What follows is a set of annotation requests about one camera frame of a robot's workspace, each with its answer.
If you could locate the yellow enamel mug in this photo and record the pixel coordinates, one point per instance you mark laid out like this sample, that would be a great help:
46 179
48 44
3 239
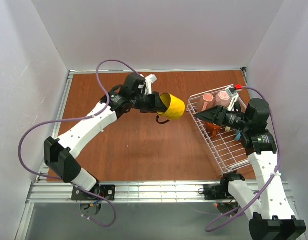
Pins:
175 108

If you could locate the white wire dish rack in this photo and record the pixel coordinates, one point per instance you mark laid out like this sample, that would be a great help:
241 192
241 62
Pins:
228 154

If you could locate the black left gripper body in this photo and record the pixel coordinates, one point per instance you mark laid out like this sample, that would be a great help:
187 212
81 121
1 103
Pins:
155 102

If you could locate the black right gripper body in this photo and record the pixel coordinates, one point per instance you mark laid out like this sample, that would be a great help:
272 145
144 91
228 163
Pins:
221 116

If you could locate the pink floral textured mug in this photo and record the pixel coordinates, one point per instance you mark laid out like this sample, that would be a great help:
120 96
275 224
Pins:
205 102

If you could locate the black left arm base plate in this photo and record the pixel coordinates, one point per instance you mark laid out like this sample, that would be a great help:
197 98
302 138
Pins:
106 191

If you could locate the pale pink faceted mug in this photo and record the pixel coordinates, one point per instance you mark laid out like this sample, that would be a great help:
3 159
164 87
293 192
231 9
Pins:
222 98

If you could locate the blue floral mug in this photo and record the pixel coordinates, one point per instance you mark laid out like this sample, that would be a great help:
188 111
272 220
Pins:
237 135

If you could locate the orange black patterned mug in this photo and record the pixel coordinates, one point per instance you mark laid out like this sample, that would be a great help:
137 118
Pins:
212 128

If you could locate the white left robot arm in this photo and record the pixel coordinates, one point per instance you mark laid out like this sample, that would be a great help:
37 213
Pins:
60 153

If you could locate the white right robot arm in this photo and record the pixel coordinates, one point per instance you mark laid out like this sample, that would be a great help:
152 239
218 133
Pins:
269 213

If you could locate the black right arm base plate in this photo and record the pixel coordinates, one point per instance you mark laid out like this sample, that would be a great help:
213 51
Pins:
215 192

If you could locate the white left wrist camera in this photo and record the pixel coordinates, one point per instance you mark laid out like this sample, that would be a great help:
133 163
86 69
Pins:
149 80

